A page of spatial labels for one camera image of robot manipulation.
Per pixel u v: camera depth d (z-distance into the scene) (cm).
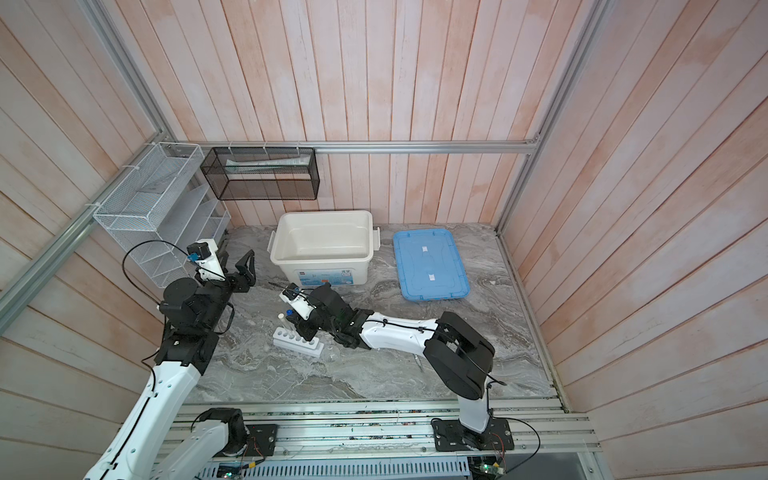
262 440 73
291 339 86
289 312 78
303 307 71
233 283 64
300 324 70
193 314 53
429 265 111
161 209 71
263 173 89
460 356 47
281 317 78
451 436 73
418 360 87
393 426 77
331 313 63
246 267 66
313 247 111
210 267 60
